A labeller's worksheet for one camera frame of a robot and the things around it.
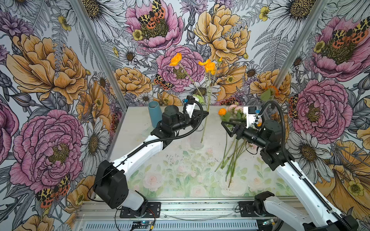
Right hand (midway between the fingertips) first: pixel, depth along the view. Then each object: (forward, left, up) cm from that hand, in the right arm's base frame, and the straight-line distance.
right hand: (224, 125), depth 68 cm
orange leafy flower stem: (+40, -41, -18) cm, 60 cm away
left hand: (+5, +8, +1) cm, 9 cm away
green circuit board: (-34, +42, -34) cm, 63 cm away
